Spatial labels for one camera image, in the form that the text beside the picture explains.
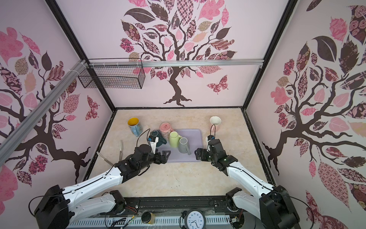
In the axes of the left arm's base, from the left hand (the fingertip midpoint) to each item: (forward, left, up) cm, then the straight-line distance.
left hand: (164, 153), depth 81 cm
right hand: (+3, -21, -3) cm, 21 cm away
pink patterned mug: (+27, -34, -4) cm, 44 cm away
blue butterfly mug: (+23, +23, -2) cm, 32 cm away
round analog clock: (-31, -17, -9) cm, 36 cm away
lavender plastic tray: (+18, -19, -10) cm, 28 cm away
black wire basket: (+71, +52, +6) cm, 88 cm away
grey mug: (+7, -10, -4) cm, 13 cm away
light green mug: (+12, -4, -2) cm, 13 cm away
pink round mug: (+19, +1, -1) cm, 19 cm away
